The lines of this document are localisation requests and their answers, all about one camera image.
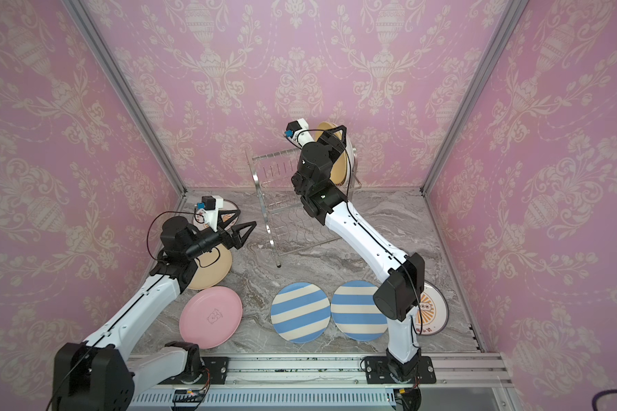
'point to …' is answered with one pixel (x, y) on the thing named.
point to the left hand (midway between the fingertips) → (248, 220)
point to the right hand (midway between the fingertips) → (348, 135)
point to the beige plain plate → (212, 266)
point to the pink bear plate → (210, 317)
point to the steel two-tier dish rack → (289, 227)
